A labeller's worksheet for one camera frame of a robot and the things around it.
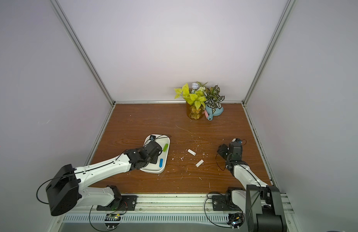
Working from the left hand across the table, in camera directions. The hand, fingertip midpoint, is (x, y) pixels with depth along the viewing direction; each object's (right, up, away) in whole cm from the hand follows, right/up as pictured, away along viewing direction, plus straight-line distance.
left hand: (156, 153), depth 85 cm
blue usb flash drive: (+2, -7, +3) cm, 8 cm away
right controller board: (+42, -29, -15) cm, 54 cm away
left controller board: (-20, -29, -13) cm, 38 cm away
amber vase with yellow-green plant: (+23, +33, +5) cm, 41 cm away
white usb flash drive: (+22, -1, +7) cm, 23 cm away
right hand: (+41, +4, +5) cm, 42 cm away
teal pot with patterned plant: (+36, +28, +7) cm, 46 cm away
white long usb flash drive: (+27, -6, +3) cm, 28 cm away
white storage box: (+4, +7, +5) cm, 9 cm away
